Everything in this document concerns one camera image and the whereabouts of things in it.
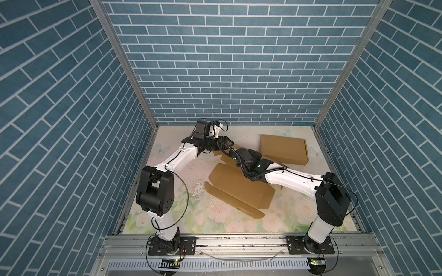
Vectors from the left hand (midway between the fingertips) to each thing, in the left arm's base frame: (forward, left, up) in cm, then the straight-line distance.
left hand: (229, 143), depth 87 cm
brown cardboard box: (+5, -34, -13) cm, 37 cm away
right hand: (-4, -12, -2) cm, 12 cm away
